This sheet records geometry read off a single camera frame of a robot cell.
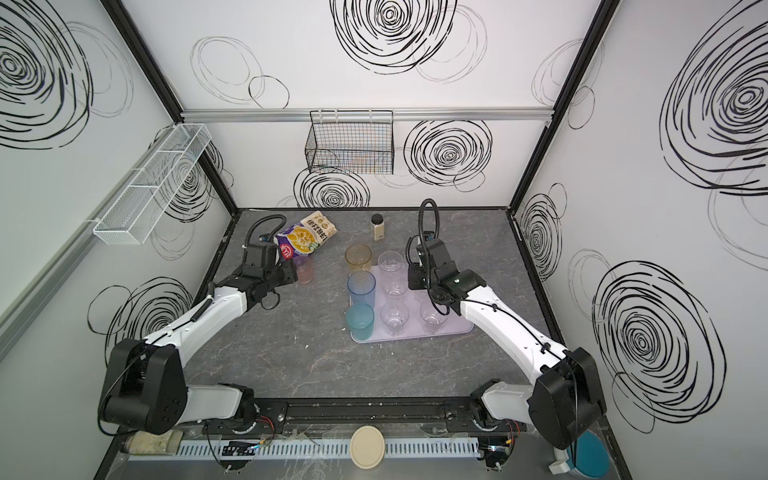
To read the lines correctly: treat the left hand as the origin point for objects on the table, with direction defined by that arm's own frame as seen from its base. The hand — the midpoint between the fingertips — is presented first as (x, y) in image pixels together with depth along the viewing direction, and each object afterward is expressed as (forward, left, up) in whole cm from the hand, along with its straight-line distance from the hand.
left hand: (290, 265), depth 89 cm
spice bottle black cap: (+21, -26, -5) cm, 33 cm away
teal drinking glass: (-13, -22, -8) cm, 27 cm away
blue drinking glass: (-4, -22, -4) cm, 22 cm away
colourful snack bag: (+19, +2, -10) cm, 21 cm away
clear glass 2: (-2, -32, -6) cm, 32 cm away
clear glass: (+8, -30, -7) cm, 32 cm away
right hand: (-4, -36, +5) cm, 37 cm away
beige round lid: (-44, -27, -4) cm, 51 cm away
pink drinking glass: (+3, -3, -6) cm, 7 cm away
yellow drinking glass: (+9, -19, -7) cm, 22 cm away
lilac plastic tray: (-10, -42, -12) cm, 45 cm away
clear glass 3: (-11, -32, -9) cm, 35 cm away
